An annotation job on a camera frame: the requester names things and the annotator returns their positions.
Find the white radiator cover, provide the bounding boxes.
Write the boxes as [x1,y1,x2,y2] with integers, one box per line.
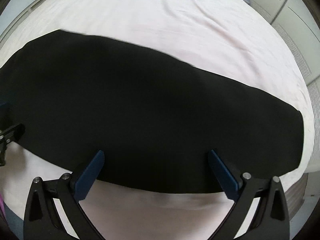
[1,0,45,46]

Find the white louvered wardrobe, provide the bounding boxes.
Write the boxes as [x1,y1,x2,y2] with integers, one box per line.
[251,0,319,173]

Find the black pants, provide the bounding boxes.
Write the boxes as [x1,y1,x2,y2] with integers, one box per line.
[1,30,304,193]

